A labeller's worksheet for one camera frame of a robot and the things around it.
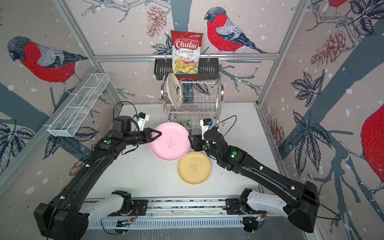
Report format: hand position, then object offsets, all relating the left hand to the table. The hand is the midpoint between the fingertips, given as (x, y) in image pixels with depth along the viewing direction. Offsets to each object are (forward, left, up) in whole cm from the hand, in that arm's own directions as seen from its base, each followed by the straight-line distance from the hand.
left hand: (159, 133), depth 72 cm
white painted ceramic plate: (+26, -6, +6) cm, 27 cm away
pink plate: (-4, -7, -4) cm, 9 cm away
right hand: (-2, -14, -2) cm, 15 cm away
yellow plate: (-7, -17, -27) cm, 32 cm away
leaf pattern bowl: (+19, -13, -18) cm, 29 cm away
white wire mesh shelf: (+6, +45, +4) cm, 45 cm away
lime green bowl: (+8, -9, -1) cm, 12 cm away
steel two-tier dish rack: (+49, -15, -25) cm, 57 cm away
